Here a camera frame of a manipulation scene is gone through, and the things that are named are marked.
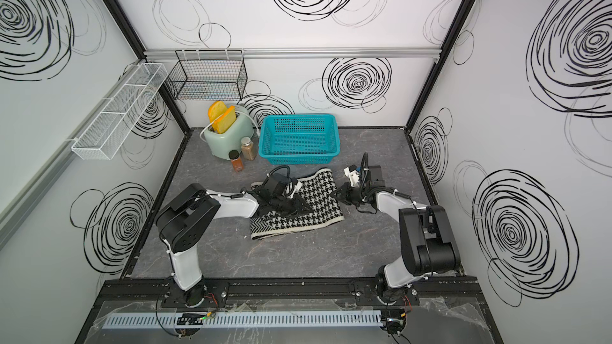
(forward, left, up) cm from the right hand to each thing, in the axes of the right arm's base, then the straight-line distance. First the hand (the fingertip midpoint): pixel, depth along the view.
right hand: (333, 195), depth 89 cm
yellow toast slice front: (+24, +44, +13) cm, 52 cm away
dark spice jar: (+15, +40, +1) cm, 43 cm away
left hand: (-6, +8, -3) cm, 10 cm away
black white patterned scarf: (+2, +5, -1) cm, 6 cm away
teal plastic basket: (+34, +15, -6) cm, 37 cm away
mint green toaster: (+21, +48, +4) cm, 52 cm away
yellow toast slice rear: (+31, +49, +15) cm, 59 cm away
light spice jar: (+21, +36, +1) cm, 42 cm away
